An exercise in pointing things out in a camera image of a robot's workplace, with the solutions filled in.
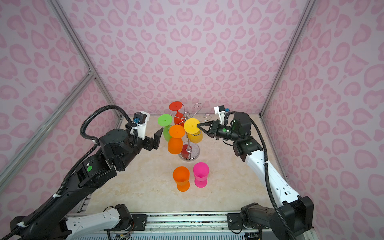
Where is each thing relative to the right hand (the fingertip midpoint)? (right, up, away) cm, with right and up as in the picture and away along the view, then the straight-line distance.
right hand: (199, 127), depth 63 cm
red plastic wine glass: (-10, +5, +14) cm, 18 cm away
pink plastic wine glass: (+1, -24, +16) cm, 28 cm away
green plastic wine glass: (-16, +3, +10) cm, 19 cm away
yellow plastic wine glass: (-2, -3, +4) cm, 6 cm away
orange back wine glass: (-9, -24, +11) cm, 28 cm away
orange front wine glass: (-11, -7, +9) cm, 16 cm away
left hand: (-18, +2, -5) cm, 19 cm away
